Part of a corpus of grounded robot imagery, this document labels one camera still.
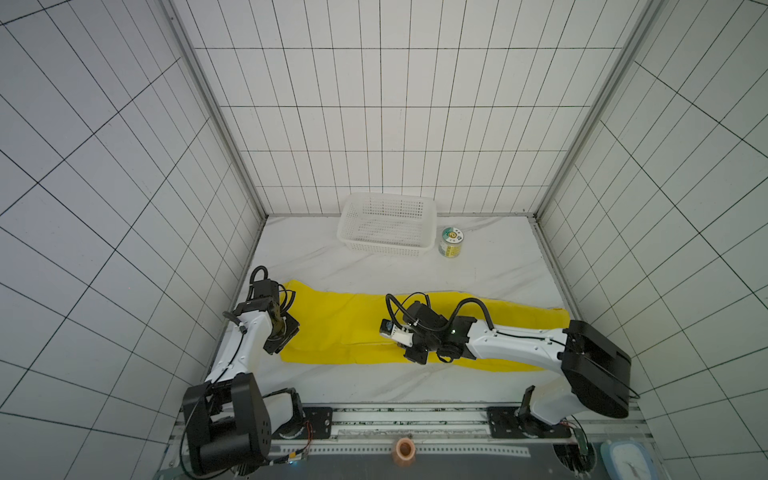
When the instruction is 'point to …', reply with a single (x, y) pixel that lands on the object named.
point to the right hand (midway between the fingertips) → (400, 340)
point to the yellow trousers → (340, 325)
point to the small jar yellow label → (450, 244)
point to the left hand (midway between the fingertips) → (290, 343)
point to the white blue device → (627, 460)
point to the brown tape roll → (405, 452)
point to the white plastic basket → (397, 224)
